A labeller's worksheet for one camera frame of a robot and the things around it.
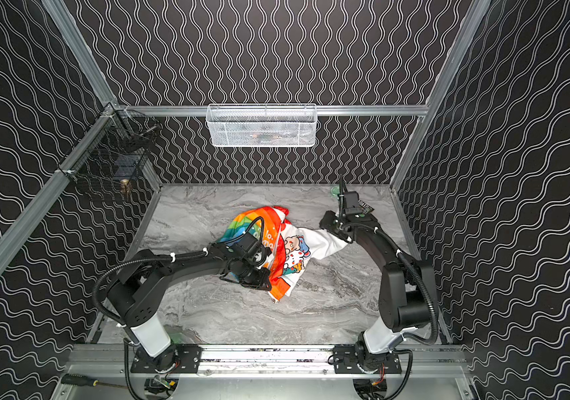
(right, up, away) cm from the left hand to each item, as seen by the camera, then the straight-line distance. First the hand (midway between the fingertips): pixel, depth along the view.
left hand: (278, 292), depth 83 cm
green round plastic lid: (+26, +37, +34) cm, 56 cm away
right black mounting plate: (+20, -17, -10) cm, 28 cm away
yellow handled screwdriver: (-58, -20, -13) cm, 62 cm away
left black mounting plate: (-29, -16, -10) cm, 34 cm away
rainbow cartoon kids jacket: (+4, +14, +10) cm, 17 cm away
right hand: (+18, +22, +9) cm, 30 cm away
